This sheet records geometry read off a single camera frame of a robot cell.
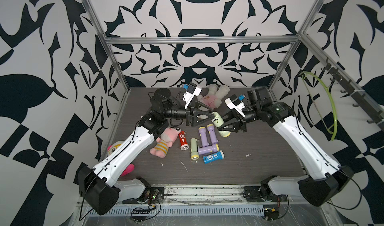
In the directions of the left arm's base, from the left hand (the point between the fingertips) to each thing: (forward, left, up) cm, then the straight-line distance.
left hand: (212, 111), depth 57 cm
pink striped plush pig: (+5, +23, -34) cm, 41 cm away
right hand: (-2, -3, -6) cm, 7 cm away
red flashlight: (+3, +12, -37) cm, 39 cm away
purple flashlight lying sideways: (+1, -5, -37) cm, 38 cm away
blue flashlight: (-4, -3, -37) cm, 37 cm away
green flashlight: (-2, +6, -38) cm, 38 cm away
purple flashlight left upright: (+8, 0, -37) cm, 38 cm away
